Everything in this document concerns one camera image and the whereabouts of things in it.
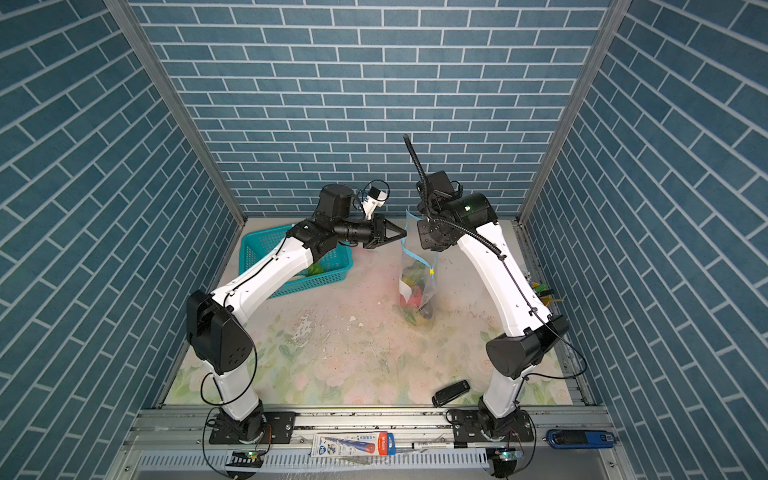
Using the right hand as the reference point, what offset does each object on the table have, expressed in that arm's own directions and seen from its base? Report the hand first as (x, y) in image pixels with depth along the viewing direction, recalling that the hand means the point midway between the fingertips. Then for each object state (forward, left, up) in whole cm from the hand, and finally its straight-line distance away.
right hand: (431, 230), depth 75 cm
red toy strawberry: (-11, +3, -16) cm, 20 cm away
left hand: (-3, +6, +1) cm, 7 cm away
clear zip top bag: (0, +3, -20) cm, 20 cm away
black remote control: (-30, -7, -29) cm, 42 cm away
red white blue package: (-43, +16, -30) cm, 55 cm away
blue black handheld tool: (-38, -39, -31) cm, 62 cm away
